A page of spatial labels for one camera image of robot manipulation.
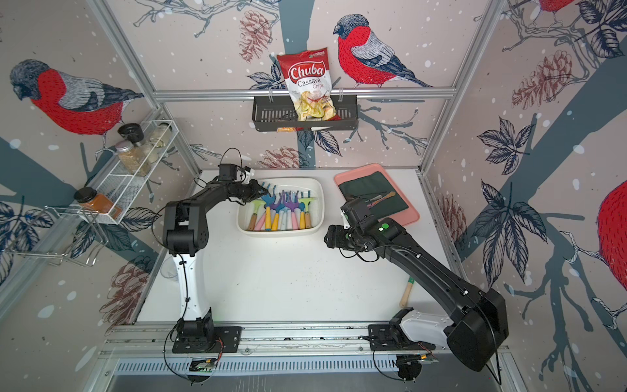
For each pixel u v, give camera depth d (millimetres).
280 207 1041
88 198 591
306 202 1065
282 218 1010
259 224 997
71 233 611
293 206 1047
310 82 831
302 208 1043
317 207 1061
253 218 1007
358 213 581
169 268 845
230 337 732
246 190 943
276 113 951
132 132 740
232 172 899
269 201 1041
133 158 716
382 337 728
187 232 600
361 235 561
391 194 1102
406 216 1037
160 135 856
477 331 374
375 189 1141
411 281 833
